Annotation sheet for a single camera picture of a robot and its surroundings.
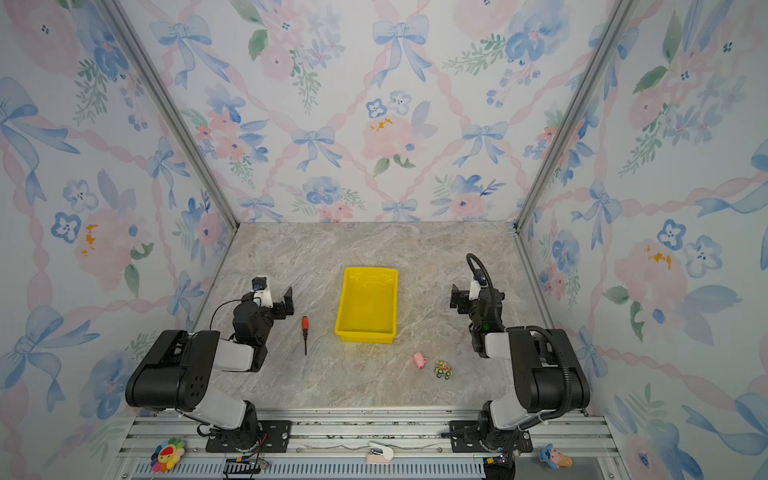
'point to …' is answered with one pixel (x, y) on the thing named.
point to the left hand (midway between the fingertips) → (275, 286)
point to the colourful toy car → (442, 369)
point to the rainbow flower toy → (167, 455)
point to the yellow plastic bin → (369, 305)
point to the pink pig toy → (419, 360)
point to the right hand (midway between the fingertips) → (470, 283)
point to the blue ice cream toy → (554, 458)
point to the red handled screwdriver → (305, 328)
